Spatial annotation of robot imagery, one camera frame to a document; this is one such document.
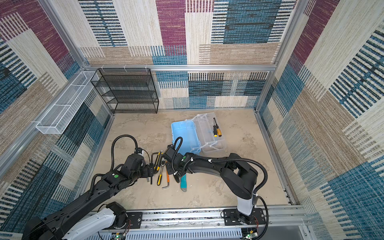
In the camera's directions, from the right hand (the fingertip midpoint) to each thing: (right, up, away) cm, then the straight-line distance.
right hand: (172, 168), depth 86 cm
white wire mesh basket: (-52, +28, -15) cm, 61 cm away
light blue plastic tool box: (+17, +19, +7) cm, 26 cm away
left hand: (-13, +3, -3) cm, 14 cm away
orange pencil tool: (-2, -7, -1) cm, 7 cm away
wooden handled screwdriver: (+28, +20, +6) cm, 35 cm away
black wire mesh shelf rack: (-36, +50, +25) cm, 66 cm away
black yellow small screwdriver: (+25, +22, +9) cm, 35 cm away
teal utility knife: (+6, -9, -1) cm, 11 cm away
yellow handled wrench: (-7, -5, -1) cm, 9 cm away
